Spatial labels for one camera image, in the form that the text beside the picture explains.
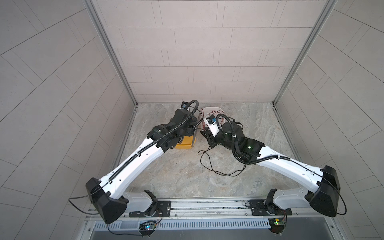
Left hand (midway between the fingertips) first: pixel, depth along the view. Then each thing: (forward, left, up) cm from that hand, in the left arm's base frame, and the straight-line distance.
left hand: (189, 120), depth 72 cm
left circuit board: (-41, +17, -23) cm, 50 cm away
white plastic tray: (+25, -10, -22) cm, 35 cm away
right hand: (-5, -6, -2) cm, 8 cm away
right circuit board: (-40, -41, -27) cm, 63 cm away
